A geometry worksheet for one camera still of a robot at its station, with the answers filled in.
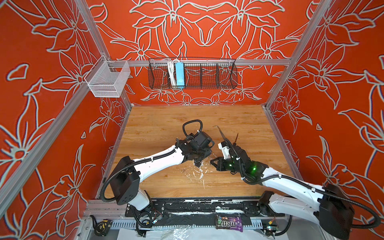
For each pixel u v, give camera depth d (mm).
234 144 958
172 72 895
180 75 895
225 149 722
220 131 1040
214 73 978
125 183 416
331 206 398
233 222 684
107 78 932
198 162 857
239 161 589
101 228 659
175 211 727
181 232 673
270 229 684
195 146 600
